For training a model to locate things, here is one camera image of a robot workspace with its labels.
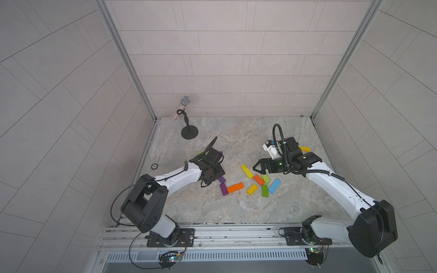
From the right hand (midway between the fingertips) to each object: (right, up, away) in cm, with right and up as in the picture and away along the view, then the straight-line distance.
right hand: (260, 167), depth 79 cm
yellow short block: (-3, -13, +6) cm, 15 cm away
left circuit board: (-38, -33, -13) cm, 52 cm away
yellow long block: (-5, -5, +11) cm, 13 cm away
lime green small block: (-27, +8, -9) cm, 30 cm away
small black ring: (-56, -3, +14) cm, 57 cm away
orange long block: (-11, -12, +7) cm, 17 cm away
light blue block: (+9, -12, +7) cm, 16 cm away
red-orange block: (+2, -9, +10) cm, 14 cm away
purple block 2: (-18, -9, +10) cm, 22 cm away
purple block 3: (-17, -13, +6) cm, 22 cm away
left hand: (-17, -6, +10) cm, 20 cm away
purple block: (-19, +4, +21) cm, 28 cm away
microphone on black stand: (-39, +16, +28) cm, 51 cm away
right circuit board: (+21, -34, -9) cm, 41 cm away
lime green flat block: (+5, -8, +10) cm, 14 cm away
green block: (+4, -13, +6) cm, 15 cm away
